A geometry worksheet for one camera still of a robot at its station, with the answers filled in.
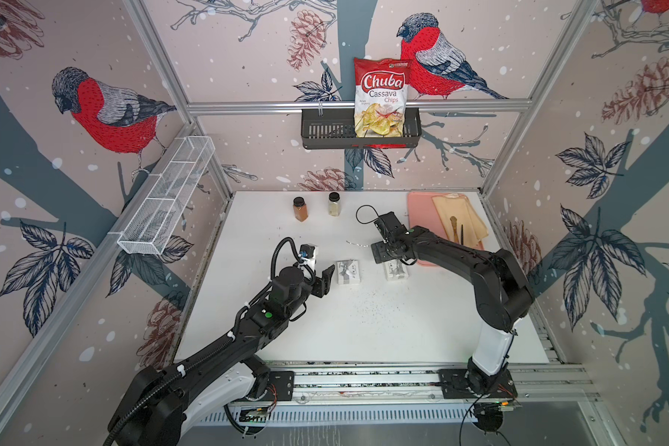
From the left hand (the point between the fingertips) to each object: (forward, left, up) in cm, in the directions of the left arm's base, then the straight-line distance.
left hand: (329, 259), depth 80 cm
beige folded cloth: (+36, -53, -17) cm, 66 cm away
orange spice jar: (+29, +13, -11) cm, 34 cm away
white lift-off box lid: (+4, -22, -14) cm, 26 cm away
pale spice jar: (+32, 0, -11) cm, 34 cm away
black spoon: (+22, -51, -18) cm, 58 cm away
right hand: (+11, -19, -11) cm, 25 cm away
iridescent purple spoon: (+28, -49, -17) cm, 59 cm away
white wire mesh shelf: (+2, +47, +13) cm, 48 cm away
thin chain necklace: (+17, -10, -17) cm, 26 cm away
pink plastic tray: (+34, -38, -18) cm, 54 cm away
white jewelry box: (+3, -6, -14) cm, 15 cm away
